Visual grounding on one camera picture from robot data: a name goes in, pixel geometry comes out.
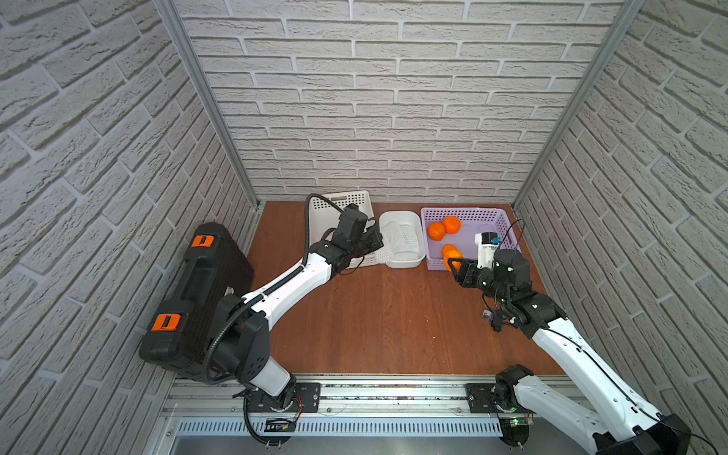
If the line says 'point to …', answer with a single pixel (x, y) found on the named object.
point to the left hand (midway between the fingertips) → (391, 231)
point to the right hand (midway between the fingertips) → (460, 261)
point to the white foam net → (402, 237)
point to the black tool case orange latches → (178, 336)
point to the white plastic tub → (404, 260)
